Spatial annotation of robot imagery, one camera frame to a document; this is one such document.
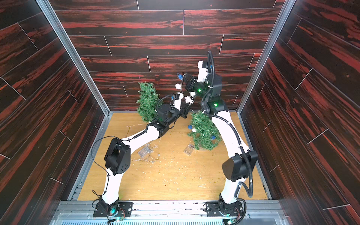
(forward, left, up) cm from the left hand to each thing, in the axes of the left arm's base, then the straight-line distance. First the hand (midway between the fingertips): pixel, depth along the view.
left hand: (191, 102), depth 81 cm
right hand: (+2, +3, +17) cm, 18 cm away
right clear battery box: (-14, 0, -31) cm, 34 cm away
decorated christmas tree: (-16, -8, -10) cm, 21 cm away
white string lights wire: (-18, +24, -32) cm, 44 cm away
